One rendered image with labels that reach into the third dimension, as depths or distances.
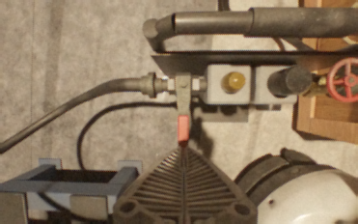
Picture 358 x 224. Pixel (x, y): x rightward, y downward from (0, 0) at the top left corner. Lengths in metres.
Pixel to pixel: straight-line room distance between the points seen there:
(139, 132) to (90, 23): 0.64
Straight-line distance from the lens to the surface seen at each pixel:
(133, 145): 0.82
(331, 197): 0.68
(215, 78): 0.28
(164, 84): 0.29
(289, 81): 0.28
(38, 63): 1.11
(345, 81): 0.35
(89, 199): 0.70
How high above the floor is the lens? 0.73
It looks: 85 degrees down
